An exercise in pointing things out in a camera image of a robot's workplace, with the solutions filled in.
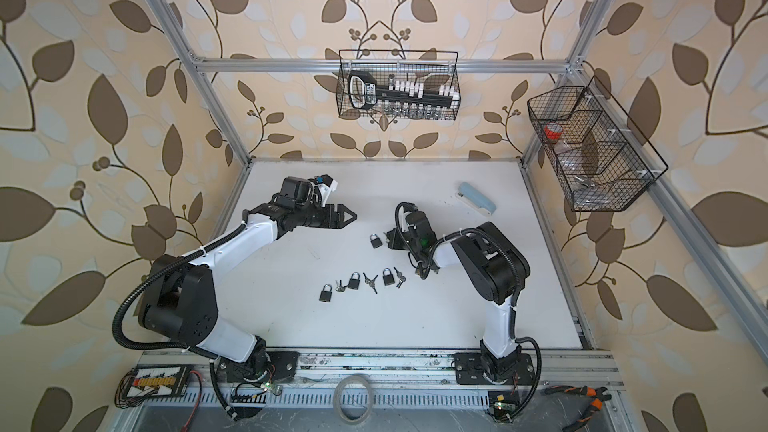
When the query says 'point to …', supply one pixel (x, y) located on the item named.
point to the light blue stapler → (481, 204)
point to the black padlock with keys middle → (388, 278)
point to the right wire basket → (600, 159)
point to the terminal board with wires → (168, 381)
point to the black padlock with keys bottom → (355, 280)
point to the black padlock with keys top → (326, 293)
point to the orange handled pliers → (597, 395)
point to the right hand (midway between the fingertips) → (387, 235)
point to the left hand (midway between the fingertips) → (348, 213)
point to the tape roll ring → (354, 378)
